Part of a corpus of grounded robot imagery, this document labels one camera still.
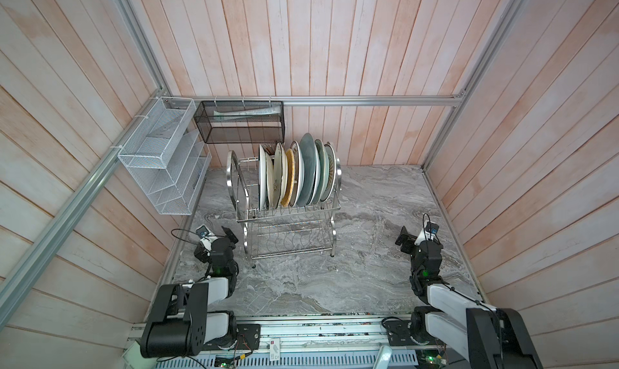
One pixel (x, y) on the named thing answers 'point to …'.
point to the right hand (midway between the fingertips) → (416, 229)
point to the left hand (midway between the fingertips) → (215, 236)
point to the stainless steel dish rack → (277, 233)
